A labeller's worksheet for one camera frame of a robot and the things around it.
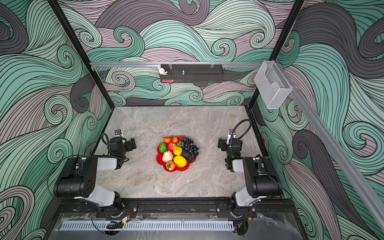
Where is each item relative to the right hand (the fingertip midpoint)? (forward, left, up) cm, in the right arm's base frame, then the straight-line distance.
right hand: (229, 137), depth 94 cm
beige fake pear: (-13, +39, +1) cm, 41 cm away
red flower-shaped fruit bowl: (-12, +44, -3) cm, 46 cm away
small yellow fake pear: (-11, +32, +3) cm, 34 cm away
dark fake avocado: (-11, +28, -1) cm, 30 cm away
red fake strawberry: (-19, +36, +1) cm, 41 cm away
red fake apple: (-7, +37, 0) cm, 38 cm away
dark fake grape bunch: (-6, +27, +1) cm, 27 cm away
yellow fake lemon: (-16, +31, -1) cm, 35 cm away
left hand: (-1, +67, 0) cm, 67 cm away
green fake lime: (-8, +42, 0) cm, 43 cm away
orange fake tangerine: (-2, +35, +1) cm, 35 cm away
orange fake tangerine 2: (-3, +40, 0) cm, 40 cm away
